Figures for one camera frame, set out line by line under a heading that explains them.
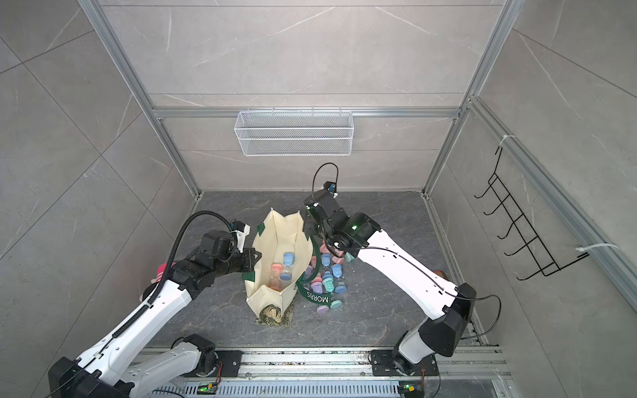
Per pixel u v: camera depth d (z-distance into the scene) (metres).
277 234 0.94
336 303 0.83
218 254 0.59
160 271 0.86
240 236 0.70
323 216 0.51
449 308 0.40
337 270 0.90
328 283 0.88
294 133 1.00
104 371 0.38
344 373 0.73
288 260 0.93
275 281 0.88
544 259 0.61
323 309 0.82
